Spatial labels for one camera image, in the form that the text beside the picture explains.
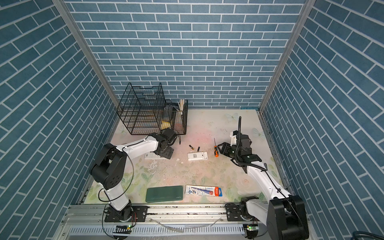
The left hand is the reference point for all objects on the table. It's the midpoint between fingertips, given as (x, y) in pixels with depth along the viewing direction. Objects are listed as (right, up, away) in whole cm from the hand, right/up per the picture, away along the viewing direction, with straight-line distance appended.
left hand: (163, 152), depth 94 cm
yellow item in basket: (-2, +17, +15) cm, 23 cm away
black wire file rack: (-23, +28, +26) cm, 45 cm away
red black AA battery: (+23, +1, +5) cm, 23 cm away
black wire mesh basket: (+4, +24, +24) cm, 34 cm away
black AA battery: (+18, +2, +5) cm, 19 cm away
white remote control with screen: (-7, -2, 0) cm, 8 cm away
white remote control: (+22, -3, 0) cm, 22 cm away
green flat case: (+7, -20, -14) cm, 25 cm away
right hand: (+34, +6, -9) cm, 36 cm away
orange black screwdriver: (+34, -2, 0) cm, 34 cm away
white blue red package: (+25, -19, -13) cm, 34 cm away
